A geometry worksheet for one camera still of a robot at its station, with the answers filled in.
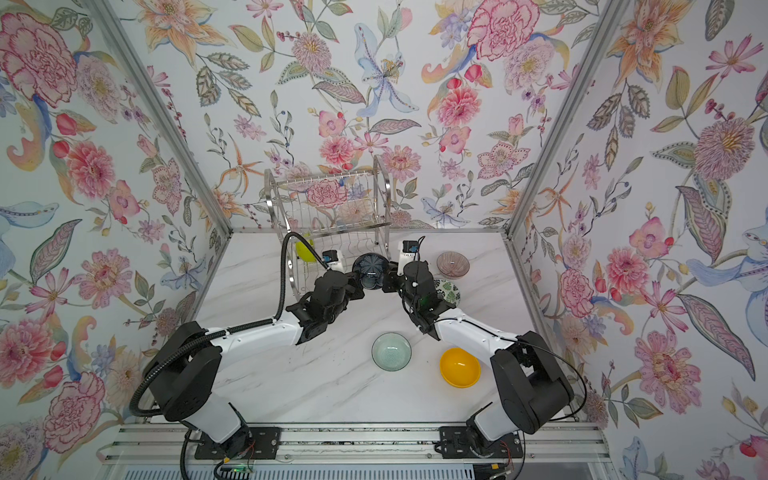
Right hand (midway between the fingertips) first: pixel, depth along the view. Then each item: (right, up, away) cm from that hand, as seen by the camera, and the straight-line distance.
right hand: (385, 261), depth 86 cm
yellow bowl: (+21, -30, -1) cm, 37 cm away
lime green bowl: (-20, +2, -11) cm, 23 cm away
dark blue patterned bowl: (-4, -2, +2) cm, 5 cm away
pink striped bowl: (+25, -1, +22) cm, 33 cm away
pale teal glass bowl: (+2, -26, +2) cm, 26 cm away
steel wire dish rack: (-16, +19, +30) cm, 39 cm away
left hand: (-5, -4, 0) cm, 6 cm away
